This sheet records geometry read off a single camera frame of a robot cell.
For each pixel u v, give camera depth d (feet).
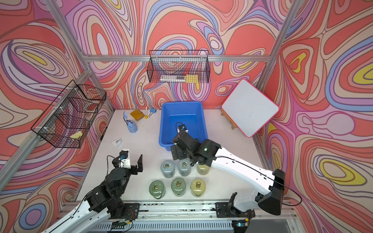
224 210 2.40
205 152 1.52
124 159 2.02
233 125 3.45
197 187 2.40
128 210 2.39
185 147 1.63
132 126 3.33
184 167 2.63
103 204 1.75
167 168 2.63
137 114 3.77
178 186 2.41
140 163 2.26
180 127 2.02
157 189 2.37
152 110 3.92
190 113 3.80
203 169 2.65
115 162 2.22
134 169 2.18
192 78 2.70
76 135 2.36
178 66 3.24
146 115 3.77
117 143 3.22
